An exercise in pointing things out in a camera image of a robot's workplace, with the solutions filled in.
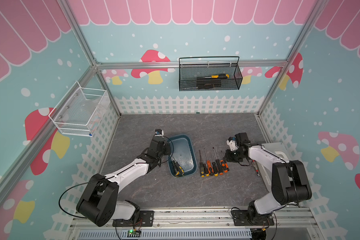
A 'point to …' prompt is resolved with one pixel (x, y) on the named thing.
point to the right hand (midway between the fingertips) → (225, 157)
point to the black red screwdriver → (210, 169)
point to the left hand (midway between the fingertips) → (167, 145)
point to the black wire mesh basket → (209, 73)
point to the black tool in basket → (208, 83)
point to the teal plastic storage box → (182, 150)
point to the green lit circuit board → (132, 233)
